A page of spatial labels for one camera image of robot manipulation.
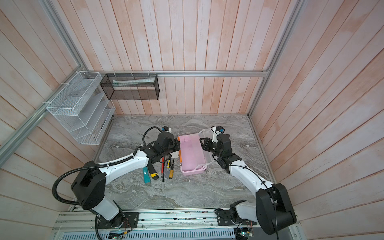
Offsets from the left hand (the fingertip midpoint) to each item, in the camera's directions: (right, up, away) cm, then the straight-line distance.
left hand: (180, 145), depth 85 cm
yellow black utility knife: (-17, -17, +3) cm, 24 cm away
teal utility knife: (-21, -20, +3) cm, 29 cm away
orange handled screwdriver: (-6, -17, +3) cm, 18 cm away
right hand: (+12, +3, -1) cm, 12 cm away
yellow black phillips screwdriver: (-8, -13, +5) cm, 16 cm away
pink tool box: (+7, -10, +8) cm, 14 cm away
